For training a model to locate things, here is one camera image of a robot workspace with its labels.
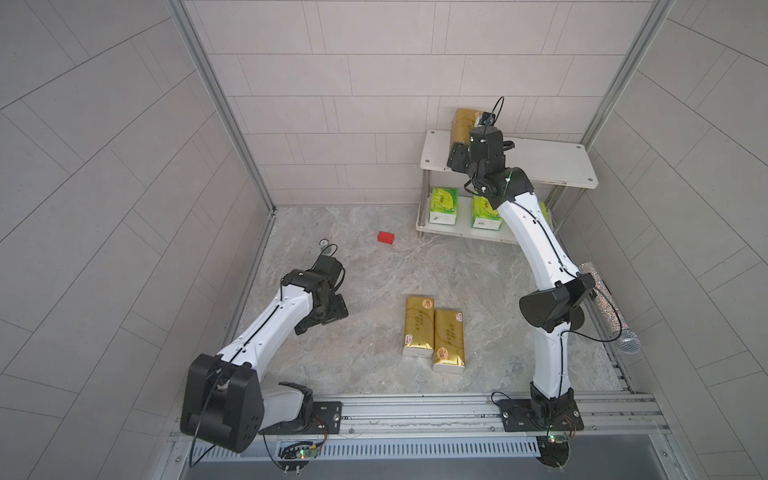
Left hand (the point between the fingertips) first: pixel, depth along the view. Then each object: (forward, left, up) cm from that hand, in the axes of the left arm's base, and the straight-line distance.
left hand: (332, 315), depth 83 cm
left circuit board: (-31, +4, -4) cm, 32 cm away
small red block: (+32, -14, -4) cm, 35 cm away
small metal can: (+27, +7, -2) cm, 28 cm away
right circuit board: (-30, -54, -5) cm, 62 cm away
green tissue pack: (+37, -70, +5) cm, 79 cm away
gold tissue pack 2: (-8, -32, +1) cm, 33 cm away
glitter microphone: (-11, -68, +15) cm, 71 cm away
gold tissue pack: (-5, -24, +1) cm, 25 cm away
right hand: (+33, -35, +33) cm, 58 cm away
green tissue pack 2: (+37, -34, +7) cm, 51 cm away
